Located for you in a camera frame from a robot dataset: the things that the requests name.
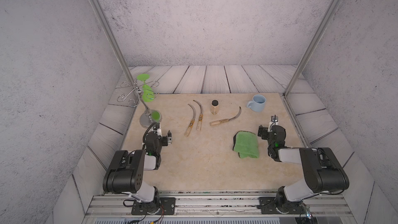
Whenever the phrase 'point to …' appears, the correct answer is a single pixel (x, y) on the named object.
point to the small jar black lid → (214, 107)
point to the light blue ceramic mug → (258, 103)
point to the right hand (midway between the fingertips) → (271, 125)
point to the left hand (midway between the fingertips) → (163, 130)
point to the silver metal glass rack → (137, 92)
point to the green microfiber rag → (245, 143)
